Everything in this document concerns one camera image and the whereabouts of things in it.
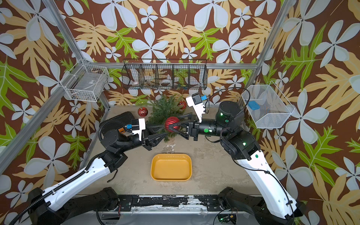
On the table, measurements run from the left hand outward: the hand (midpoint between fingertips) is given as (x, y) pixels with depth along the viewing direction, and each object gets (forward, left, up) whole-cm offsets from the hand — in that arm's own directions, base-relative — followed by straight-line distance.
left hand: (166, 128), depth 55 cm
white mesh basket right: (+23, -61, -13) cm, 66 cm away
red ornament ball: (+26, -7, -11) cm, 29 cm away
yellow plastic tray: (-1, 0, -43) cm, 43 cm away
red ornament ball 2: (+18, +14, -10) cm, 25 cm away
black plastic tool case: (+35, +36, -37) cm, 63 cm away
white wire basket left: (+40, +53, -8) cm, 67 cm away
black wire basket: (+55, +3, -12) cm, 56 cm away
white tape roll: (+51, +4, -16) cm, 53 cm away
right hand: (-3, -3, +6) cm, 7 cm away
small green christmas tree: (+19, +5, -9) cm, 22 cm away
